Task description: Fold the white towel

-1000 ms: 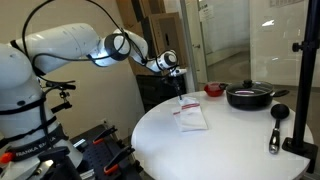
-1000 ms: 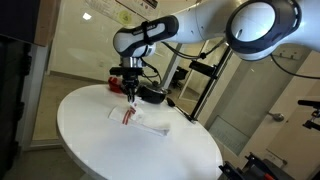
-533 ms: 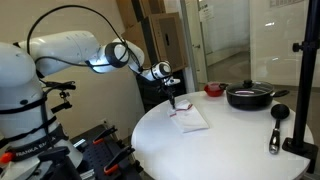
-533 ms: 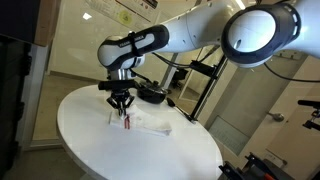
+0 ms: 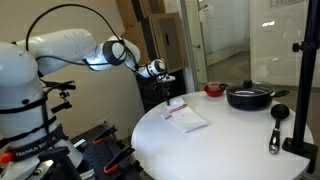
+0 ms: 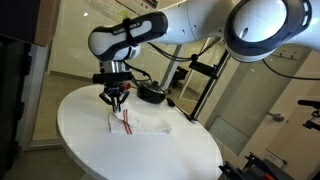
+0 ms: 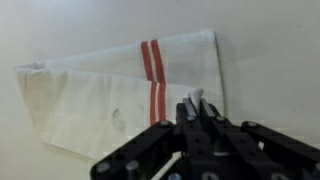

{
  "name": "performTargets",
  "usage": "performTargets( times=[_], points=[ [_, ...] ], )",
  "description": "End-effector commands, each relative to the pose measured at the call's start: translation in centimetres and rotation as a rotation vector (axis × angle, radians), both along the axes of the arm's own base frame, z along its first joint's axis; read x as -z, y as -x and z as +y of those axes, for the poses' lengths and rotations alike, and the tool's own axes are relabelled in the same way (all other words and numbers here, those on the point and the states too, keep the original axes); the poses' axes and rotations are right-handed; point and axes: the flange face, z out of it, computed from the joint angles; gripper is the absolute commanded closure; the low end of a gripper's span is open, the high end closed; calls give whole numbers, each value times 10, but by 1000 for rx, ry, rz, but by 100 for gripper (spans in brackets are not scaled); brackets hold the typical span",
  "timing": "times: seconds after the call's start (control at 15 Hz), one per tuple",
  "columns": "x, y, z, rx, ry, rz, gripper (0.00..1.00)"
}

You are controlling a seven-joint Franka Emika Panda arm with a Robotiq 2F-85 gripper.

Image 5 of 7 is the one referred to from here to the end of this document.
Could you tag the black storage cabinet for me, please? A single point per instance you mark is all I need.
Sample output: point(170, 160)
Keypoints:
point(150, 93)

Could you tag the large cardboard box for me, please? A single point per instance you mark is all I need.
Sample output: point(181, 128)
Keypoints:
point(166, 43)

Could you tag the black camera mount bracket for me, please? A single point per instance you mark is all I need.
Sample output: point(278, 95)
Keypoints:
point(61, 86)

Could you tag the black ladle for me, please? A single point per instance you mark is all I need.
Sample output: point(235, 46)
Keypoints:
point(279, 111)

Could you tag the small white paper sheet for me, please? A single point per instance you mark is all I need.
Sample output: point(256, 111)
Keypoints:
point(206, 13)

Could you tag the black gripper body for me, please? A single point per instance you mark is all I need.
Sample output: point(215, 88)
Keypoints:
point(162, 87)

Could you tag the black pot with lid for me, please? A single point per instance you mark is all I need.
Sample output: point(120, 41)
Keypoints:
point(250, 96)

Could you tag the red bowl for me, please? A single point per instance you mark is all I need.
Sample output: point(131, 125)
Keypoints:
point(214, 90)

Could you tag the white towel with red stripes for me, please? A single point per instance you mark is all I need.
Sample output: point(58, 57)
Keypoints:
point(186, 116)

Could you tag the white wall outlet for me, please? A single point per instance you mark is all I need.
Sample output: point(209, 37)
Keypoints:
point(105, 122)

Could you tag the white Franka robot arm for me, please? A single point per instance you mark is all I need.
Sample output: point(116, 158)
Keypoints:
point(60, 46)

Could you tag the white printed paper notice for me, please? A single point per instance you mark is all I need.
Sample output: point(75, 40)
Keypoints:
point(286, 3)

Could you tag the small cardboard box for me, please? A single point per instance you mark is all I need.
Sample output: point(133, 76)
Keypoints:
point(146, 11)

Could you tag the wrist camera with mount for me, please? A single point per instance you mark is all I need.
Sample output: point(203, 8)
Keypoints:
point(166, 78)

